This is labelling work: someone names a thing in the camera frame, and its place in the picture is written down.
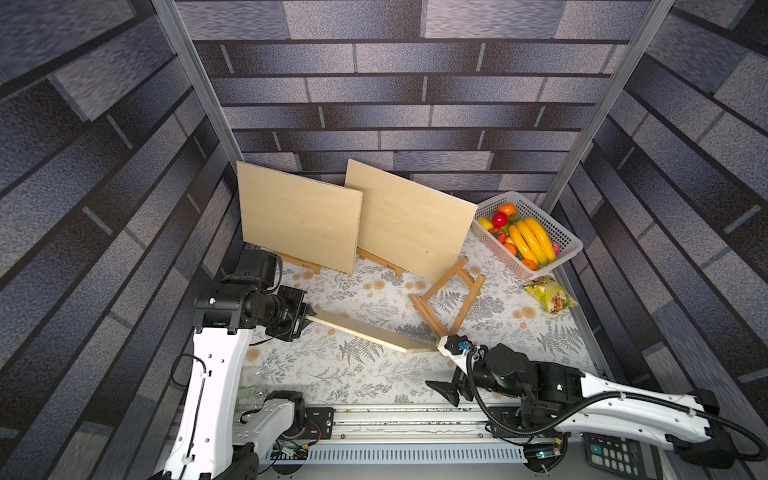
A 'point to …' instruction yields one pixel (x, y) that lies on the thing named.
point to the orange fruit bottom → (530, 264)
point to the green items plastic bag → (250, 398)
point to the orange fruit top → (508, 208)
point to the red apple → (500, 219)
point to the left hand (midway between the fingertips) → (320, 305)
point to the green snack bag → (554, 297)
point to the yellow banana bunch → (532, 239)
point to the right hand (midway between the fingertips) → (432, 361)
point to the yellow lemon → (485, 223)
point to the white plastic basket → (566, 244)
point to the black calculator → (622, 456)
